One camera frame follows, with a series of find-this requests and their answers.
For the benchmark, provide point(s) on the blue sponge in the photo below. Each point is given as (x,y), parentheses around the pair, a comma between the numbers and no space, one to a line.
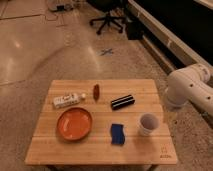
(117,134)

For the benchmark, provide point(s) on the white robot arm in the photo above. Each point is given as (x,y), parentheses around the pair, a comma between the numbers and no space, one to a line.
(189,84)

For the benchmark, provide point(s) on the orange ceramic bowl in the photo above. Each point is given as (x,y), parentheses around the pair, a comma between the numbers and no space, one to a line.
(74,124)

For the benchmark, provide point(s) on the brown sausage toy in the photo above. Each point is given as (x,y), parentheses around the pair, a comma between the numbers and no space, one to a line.
(96,92)

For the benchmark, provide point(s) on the black white striped block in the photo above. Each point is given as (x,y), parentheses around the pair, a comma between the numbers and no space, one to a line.
(122,102)

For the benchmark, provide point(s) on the wooden table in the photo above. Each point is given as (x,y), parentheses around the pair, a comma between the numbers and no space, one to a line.
(47,148)

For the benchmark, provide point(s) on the white plastic bottle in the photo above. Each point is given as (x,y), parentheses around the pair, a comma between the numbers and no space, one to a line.
(67,100)

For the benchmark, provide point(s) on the white paper cup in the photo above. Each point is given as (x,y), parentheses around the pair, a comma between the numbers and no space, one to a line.
(147,124)

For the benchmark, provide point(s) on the black box on floor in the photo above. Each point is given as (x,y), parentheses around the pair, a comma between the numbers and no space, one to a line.
(134,31)

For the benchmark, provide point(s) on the black office chair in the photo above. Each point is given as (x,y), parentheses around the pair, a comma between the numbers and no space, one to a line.
(106,6)

